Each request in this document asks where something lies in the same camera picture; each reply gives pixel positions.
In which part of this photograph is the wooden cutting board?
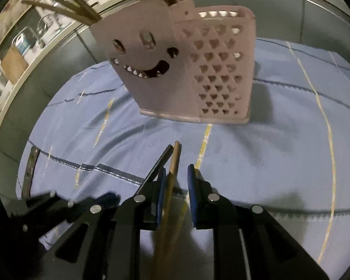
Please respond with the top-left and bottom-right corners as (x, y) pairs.
(1, 47), (29, 84)

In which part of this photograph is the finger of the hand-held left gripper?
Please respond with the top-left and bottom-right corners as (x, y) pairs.
(47, 192), (120, 226)
(6, 191), (74, 221)

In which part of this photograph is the pink smiley utensil holder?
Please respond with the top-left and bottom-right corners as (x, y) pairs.
(89, 0), (256, 125)

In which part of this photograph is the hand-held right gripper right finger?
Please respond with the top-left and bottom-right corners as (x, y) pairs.
(187, 164), (330, 280)

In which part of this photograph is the blue and white package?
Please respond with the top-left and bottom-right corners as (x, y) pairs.
(16, 33), (30, 56)

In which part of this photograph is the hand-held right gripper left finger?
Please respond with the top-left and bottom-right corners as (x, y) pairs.
(41, 168), (168, 280)

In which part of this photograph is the black chopstick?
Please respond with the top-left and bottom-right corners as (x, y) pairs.
(133, 144), (175, 196)

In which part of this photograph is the blue striped tablecloth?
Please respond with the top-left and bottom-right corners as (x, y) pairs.
(16, 36), (350, 280)

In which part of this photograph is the pale bamboo chopstick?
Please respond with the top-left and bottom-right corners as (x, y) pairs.
(153, 141), (182, 269)

